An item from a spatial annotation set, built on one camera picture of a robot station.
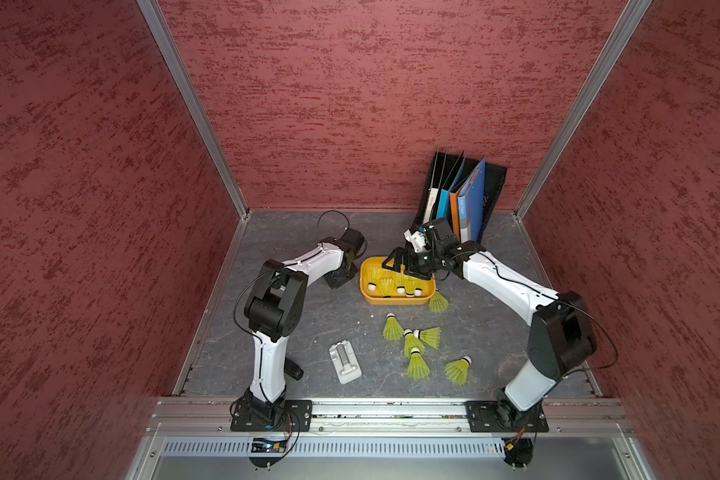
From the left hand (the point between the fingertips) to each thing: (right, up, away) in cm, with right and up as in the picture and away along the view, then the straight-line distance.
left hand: (343, 282), depth 97 cm
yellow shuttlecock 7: (+33, -22, -17) cm, 43 cm away
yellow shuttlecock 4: (+21, -15, -14) cm, 29 cm away
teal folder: (+31, +28, -11) cm, 43 cm away
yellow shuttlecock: (+14, 0, -3) cm, 15 cm away
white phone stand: (+2, -20, -16) cm, 26 cm away
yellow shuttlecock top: (+10, +2, 0) cm, 11 cm away
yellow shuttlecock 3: (+16, -14, -8) cm, 23 cm away
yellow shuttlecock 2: (+31, -6, -3) cm, 32 cm away
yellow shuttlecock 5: (+26, -14, -13) cm, 33 cm away
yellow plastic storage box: (+22, -2, -3) cm, 22 cm away
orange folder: (+34, +25, -10) cm, 44 cm away
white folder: (+28, +29, -11) cm, 41 cm away
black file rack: (+34, +35, -7) cm, 50 cm away
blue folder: (+40, +25, -9) cm, 48 cm away
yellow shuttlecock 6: (+22, -22, -16) cm, 35 cm away
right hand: (+16, +5, -12) cm, 21 cm away
